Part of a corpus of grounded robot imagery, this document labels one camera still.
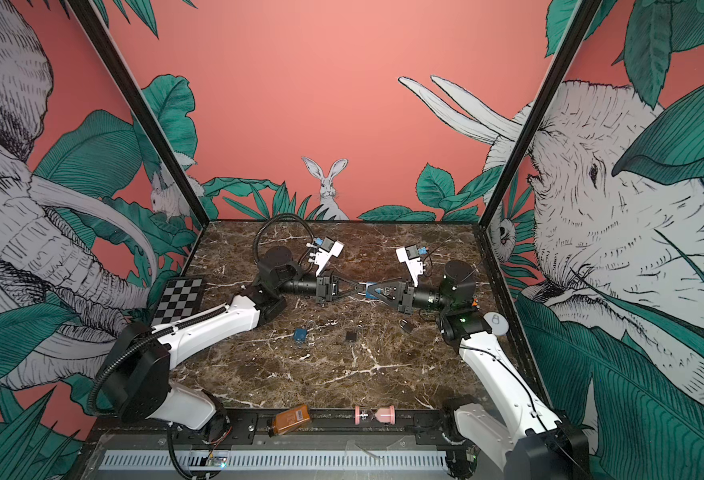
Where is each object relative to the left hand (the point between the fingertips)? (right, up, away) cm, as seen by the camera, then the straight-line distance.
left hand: (362, 293), depth 64 cm
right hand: (+2, 0, +1) cm, 2 cm away
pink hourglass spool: (+5, -33, +10) cm, 35 cm away
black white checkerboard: (-59, -7, +29) cm, 66 cm away
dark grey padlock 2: (-3, -17, +26) cm, 32 cm away
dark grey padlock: (+14, -15, +29) cm, 35 cm away
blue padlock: (+1, -1, +2) cm, 2 cm away
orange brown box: (-18, -32, +8) cm, 37 cm away
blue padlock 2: (-19, -17, +26) cm, 36 cm away
